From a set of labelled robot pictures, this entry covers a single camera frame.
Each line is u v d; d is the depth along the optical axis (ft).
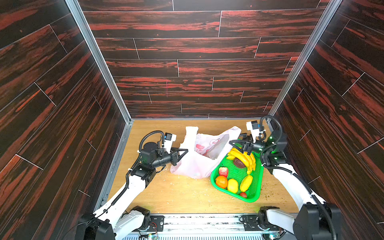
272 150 1.95
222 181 2.65
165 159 2.16
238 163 2.91
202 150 2.73
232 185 2.70
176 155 2.13
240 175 2.98
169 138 2.17
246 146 2.07
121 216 1.52
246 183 2.72
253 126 2.06
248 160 2.83
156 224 2.40
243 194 2.63
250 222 2.42
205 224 2.46
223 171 2.89
